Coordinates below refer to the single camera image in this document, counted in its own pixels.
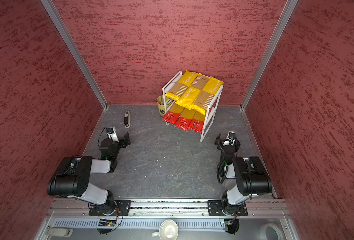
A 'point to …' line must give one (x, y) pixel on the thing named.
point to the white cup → (168, 230)
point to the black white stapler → (127, 119)
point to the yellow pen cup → (160, 102)
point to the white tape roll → (270, 231)
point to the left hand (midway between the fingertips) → (122, 135)
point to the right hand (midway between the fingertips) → (225, 137)
